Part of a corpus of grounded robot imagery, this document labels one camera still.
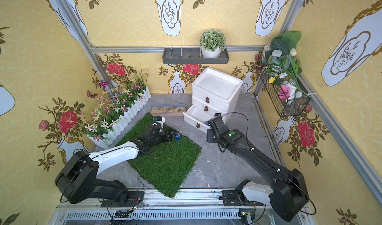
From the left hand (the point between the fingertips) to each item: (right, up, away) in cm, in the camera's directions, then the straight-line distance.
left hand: (170, 131), depth 88 cm
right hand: (+28, +1, -4) cm, 29 cm away
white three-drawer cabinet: (+26, +23, +1) cm, 35 cm away
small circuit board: (-13, -33, -18) cm, 40 cm away
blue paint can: (+4, -4, +5) cm, 7 cm away
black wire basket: (+67, +15, -9) cm, 70 cm away
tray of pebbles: (-4, +12, +18) cm, 22 cm away
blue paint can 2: (+21, +5, -9) cm, 24 cm away
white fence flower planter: (-34, +15, +2) cm, 37 cm away
